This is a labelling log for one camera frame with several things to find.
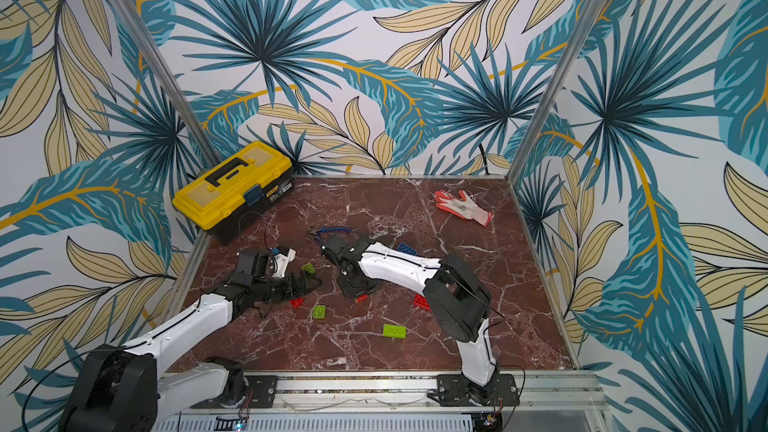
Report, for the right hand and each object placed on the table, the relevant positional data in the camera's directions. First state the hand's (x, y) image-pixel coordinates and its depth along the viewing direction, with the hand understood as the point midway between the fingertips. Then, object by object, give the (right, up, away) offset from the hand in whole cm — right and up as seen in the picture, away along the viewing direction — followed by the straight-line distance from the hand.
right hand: (356, 289), depth 87 cm
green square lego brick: (-10, -6, -2) cm, 12 cm away
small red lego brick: (-17, -4, -1) cm, 18 cm away
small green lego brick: (-15, +5, +5) cm, 17 cm away
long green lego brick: (+12, -11, -4) cm, 16 cm away
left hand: (-12, +1, -4) cm, 13 cm away
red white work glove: (+37, +24, +23) cm, 50 cm away
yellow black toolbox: (-39, +28, +5) cm, 48 cm away
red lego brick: (+2, -3, +1) cm, 3 cm away
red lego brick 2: (+19, -4, 0) cm, 19 cm away
